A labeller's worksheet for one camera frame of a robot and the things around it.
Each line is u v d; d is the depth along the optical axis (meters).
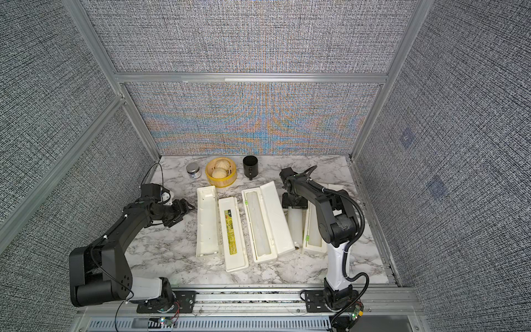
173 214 0.78
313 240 0.83
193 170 1.06
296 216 0.89
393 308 0.73
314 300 0.73
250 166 1.06
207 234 0.90
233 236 0.86
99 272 0.43
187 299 0.73
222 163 1.10
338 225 0.53
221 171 1.05
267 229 0.84
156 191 0.75
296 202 0.84
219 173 1.04
